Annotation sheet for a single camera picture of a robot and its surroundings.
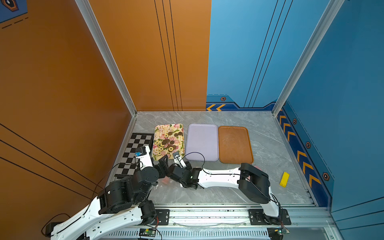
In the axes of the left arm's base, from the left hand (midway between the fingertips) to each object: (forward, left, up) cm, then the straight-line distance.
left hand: (163, 156), depth 66 cm
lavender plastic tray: (+26, -18, -28) cm, 42 cm away
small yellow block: (0, -65, -26) cm, 70 cm away
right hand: (+5, -4, -21) cm, 22 cm away
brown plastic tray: (+23, -40, -27) cm, 54 cm away
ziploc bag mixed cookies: (-11, -3, +3) cm, 12 cm away
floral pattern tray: (+35, +12, -26) cm, 46 cm away
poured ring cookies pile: (+23, +5, -25) cm, 35 cm away
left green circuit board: (-25, +8, -28) cm, 39 cm away
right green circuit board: (-25, -53, -28) cm, 65 cm away
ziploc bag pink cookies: (+8, -52, -27) cm, 59 cm away
